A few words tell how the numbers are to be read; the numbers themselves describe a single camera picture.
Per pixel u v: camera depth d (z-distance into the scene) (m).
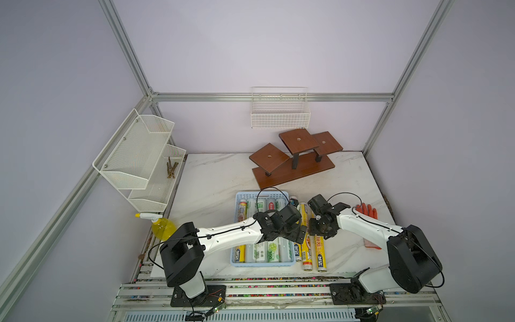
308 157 1.15
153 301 0.73
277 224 0.61
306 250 0.82
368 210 0.97
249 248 0.82
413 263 0.43
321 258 0.80
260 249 0.80
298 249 0.82
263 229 0.55
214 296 0.73
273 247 0.82
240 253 0.80
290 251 0.81
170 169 0.96
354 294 0.65
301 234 0.71
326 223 0.65
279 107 0.93
